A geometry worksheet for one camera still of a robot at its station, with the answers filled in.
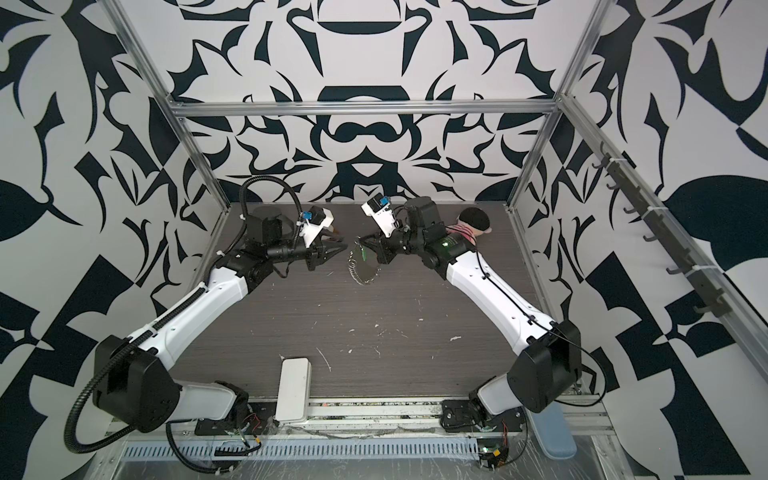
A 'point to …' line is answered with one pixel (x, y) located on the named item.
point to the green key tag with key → (364, 254)
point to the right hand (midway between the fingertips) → (363, 237)
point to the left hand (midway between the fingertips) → (346, 234)
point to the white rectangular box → (294, 390)
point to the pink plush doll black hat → (472, 222)
